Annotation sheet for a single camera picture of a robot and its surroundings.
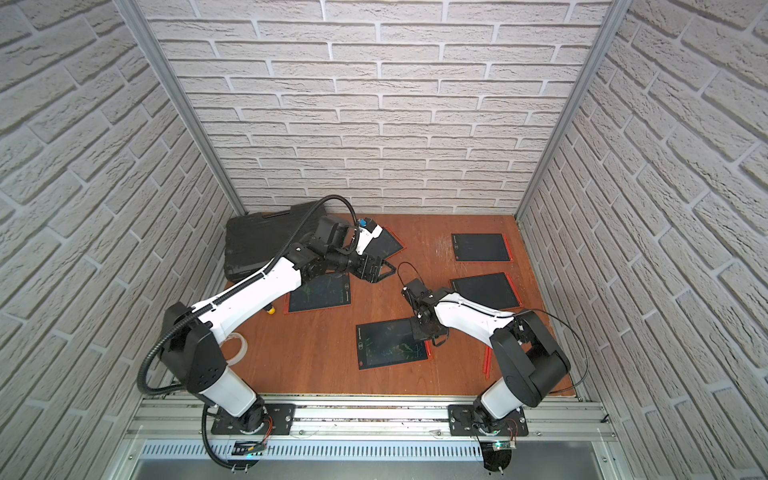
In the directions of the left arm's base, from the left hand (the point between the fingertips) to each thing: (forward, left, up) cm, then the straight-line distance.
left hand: (390, 262), depth 77 cm
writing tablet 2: (+23, -35, -22) cm, 47 cm away
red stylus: (-19, -28, -22) cm, 40 cm away
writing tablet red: (+5, +19, -23) cm, 30 cm away
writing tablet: (+5, -37, -23) cm, 44 cm away
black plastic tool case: (+21, +48, -17) cm, 56 cm away
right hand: (-10, -12, -22) cm, 27 cm away
